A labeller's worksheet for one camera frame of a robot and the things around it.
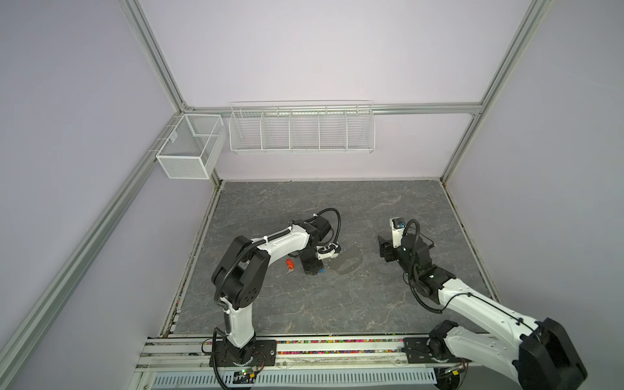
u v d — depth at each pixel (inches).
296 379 61.9
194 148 39.2
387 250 29.6
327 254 31.9
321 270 33.4
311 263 31.8
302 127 39.0
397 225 28.2
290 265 36.3
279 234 23.0
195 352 29.7
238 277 19.3
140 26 28.0
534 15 27.8
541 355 15.6
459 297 21.0
